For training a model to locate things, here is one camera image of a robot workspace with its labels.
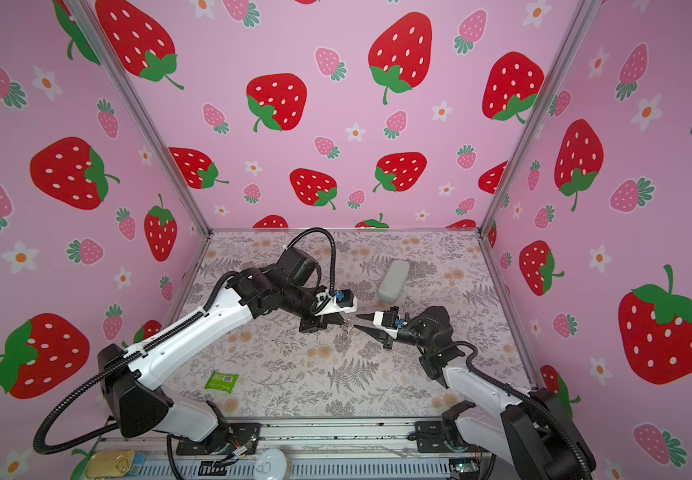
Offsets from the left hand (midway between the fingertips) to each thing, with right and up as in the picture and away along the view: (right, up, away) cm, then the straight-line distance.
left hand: (343, 315), depth 71 cm
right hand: (+4, -1, +1) cm, 4 cm away
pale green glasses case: (+16, +6, +29) cm, 34 cm away
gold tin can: (-53, -33, -4) cm, 63 cm away
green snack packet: (-35, -21, +11) cm, 42 cm away
